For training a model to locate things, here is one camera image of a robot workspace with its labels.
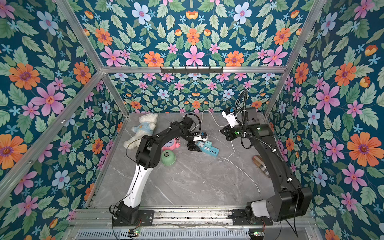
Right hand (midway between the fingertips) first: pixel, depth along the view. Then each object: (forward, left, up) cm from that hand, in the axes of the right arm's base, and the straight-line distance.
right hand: (227, 127), depth 76 cm
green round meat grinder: (-9, +33, -17) cm, 38 cm away
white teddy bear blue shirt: (+16, +52, -16) cm, 56 cm away
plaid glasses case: (-6, -22, -25) cm, 34 cm away
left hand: (+7, +14, -24) cm, 29 cm away
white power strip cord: (+35, +8, -26) cm, 44 cm away
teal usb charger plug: (+3, +10, -21) cm, 23 cm away
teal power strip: (+2, +10, -24) cm, 26 cm away
